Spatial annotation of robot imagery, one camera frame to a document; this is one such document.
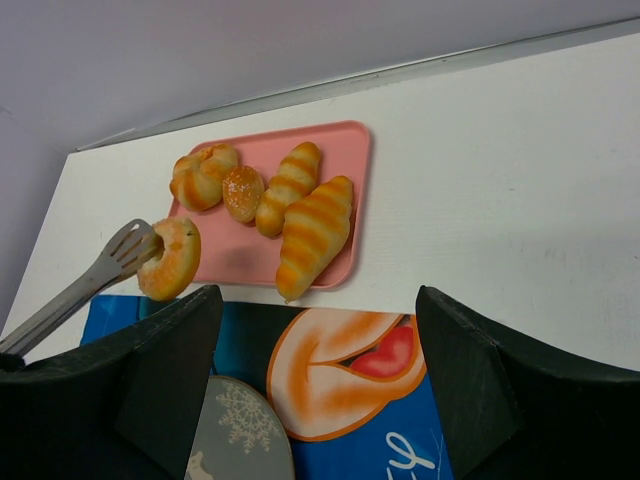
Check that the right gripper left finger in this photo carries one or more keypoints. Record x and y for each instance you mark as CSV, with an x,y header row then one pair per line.
x,y
125,406

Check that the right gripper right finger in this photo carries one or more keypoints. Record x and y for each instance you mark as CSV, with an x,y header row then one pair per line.
x,y
514,407

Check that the sugared ring donut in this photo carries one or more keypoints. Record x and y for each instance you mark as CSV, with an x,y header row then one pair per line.
x,y
166,275

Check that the silver metal tongs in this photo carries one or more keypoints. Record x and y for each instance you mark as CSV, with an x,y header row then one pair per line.
x,y
124,254

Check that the grey reindeer plate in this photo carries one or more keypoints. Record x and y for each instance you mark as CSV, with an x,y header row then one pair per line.
x,y
238,436

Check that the blue cartoon placemat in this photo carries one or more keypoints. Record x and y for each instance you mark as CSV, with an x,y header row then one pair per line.
x,y
351,388

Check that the pink rectangular tray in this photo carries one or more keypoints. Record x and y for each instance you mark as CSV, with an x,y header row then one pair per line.
x,y
236,253

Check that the round pumpkin-shaped bun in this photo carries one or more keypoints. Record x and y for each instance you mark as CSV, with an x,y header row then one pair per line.
x,y
197,178

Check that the small sesame bun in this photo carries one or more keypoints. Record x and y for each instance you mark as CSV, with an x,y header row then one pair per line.
x,y
242,187

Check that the large striped croissant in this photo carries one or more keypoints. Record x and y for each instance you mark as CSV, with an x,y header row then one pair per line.
x,y
316,229

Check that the small striped croissant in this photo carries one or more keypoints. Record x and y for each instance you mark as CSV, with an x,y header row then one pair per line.
x,y
295,178

